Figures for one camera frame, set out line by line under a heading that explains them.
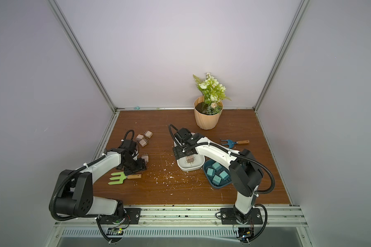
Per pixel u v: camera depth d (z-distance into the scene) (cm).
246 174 45
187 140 63
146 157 92
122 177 85
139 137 101
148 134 103
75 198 43
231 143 100
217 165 87
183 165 89
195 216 75
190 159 90
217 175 85
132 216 73
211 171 85
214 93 89
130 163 74
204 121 98
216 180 82
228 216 73
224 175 84
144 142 99
